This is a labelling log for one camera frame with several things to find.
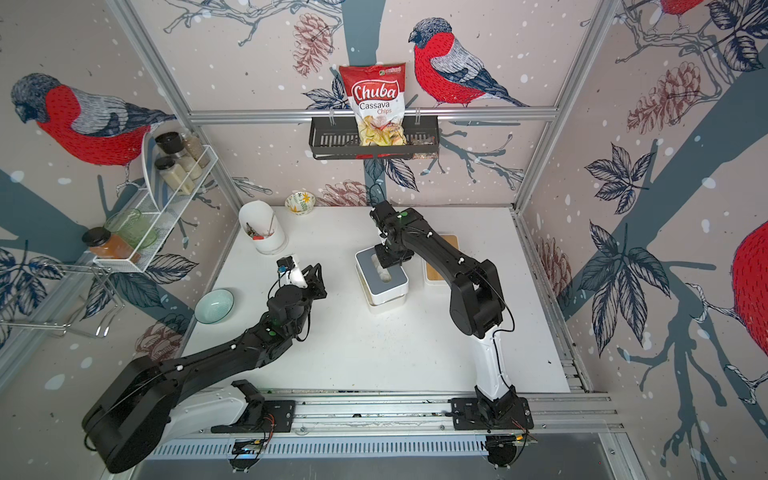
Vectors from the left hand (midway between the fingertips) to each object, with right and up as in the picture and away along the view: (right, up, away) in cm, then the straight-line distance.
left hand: (322, 260), depth 82 cm
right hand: (+18, 0, +9) cm, 20 cm away
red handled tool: (-29, +7, +19) cm, 35 cm away
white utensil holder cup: (-26, +12, +19) cm, 34 cm away
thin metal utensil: (-23, +8, +19) cm, 31 cm away
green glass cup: (-41, +9, -15) cm, 44 cm away
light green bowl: (-36, -15, +9) cm, 40 cm away
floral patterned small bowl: (-19, +20, +40) cm, 49 cm away
